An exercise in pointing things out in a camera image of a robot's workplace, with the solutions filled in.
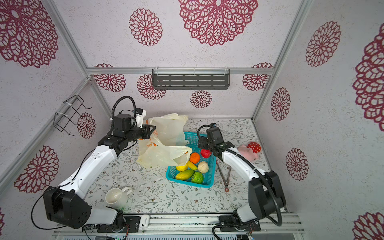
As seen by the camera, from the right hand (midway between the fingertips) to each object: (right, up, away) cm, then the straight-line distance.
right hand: (203, 138), depth 87 cm
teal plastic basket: (+3, -24, +3) cm, 24 cm away
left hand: (-27, +5, -8) cm, 28 cm away
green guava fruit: (-4, -22, -4) cm, 22 cm away
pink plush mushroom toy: (+31, -9, +7) cm, 33 cm away
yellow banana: (-7, -17, +3) cm, 18 cm away
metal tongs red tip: (+13, -26, -1) cm, 29 cm away
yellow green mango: (-11, -21, -1) cm, 24 cm away
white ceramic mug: (-47, -32, -6) cm, 58 cm away
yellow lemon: (-12, -18, 0) cm, 22 cm away
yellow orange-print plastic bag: (-19, -3, -16) cm, 25 cm away
